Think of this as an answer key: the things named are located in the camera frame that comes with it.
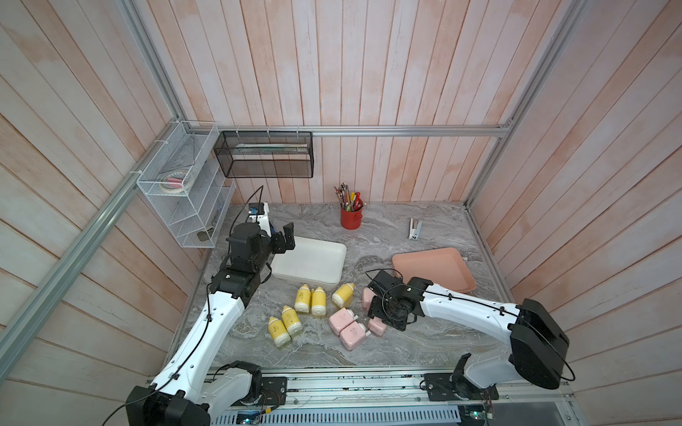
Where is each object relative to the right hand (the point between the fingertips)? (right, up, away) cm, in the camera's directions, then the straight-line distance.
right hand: (374, 317), depth 83 cm
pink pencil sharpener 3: (-7, -4, -6) cm, 10 cm away
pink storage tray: (+31, +13, +19) cm, 39 cm away
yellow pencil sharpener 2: (-18, +5, 0) cm, 18 cm away
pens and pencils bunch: (-7, +39, +22) cm, 45 cm away
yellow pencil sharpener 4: (-26, +1, -5) cm, 26 cm away
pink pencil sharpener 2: (-11, 0, -3) cm, 12 cm away
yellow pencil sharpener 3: (-10, +7, +2) cm, 12 cm away
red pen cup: (-6, +32, +24) cm, 40 cm away
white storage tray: (-22, +16, +16) cm, 31 cm away
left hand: (-29, +29, -7) cm, 41 cm away
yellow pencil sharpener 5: (-29, -3, -6) cm, 30 cm away
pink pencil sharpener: (0, -1, -5) cm, 5 cm away
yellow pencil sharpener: (-23, +6, 0) cm, 24 cm away
